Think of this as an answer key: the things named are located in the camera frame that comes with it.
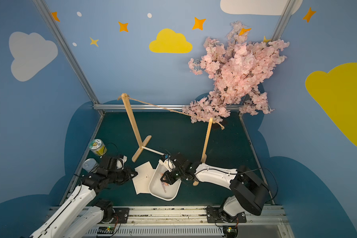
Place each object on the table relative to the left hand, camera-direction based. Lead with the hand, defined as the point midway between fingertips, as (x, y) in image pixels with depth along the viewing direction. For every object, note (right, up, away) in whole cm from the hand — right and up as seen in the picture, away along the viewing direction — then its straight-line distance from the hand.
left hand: (138, 171), depth 80 cm
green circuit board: (-14, -27, -7) cm, 32 cm away
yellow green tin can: (-29, +12, +11) cm, 33 cm away
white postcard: (0, -8, +6) cm, 10 cm away
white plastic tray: (+12, -12, +4) cm, 17 cm away
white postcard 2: (+1, -4, +10) cm, 11 cm away
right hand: (+14, -3, +1) cm, 15 cm away
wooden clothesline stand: (-3, +12, +18) cm, 22 cm away
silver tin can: (-31, +2, +6) cm, 31 cm away
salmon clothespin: (+14, -7, -1) cm, 16 cm away
